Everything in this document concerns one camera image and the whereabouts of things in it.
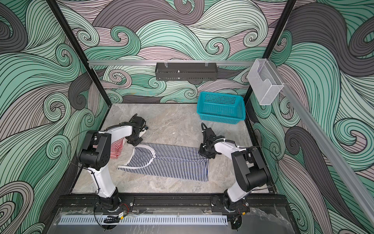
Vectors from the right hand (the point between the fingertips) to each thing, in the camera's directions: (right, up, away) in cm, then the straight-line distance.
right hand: (202, 154), depth 92 cm
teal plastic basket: (+19, +31, +26) cm, 45 cm away
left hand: (-48, +9, +5) cm, 49 cm away
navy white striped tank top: (-18, -3, -4) cm, 19 cm away
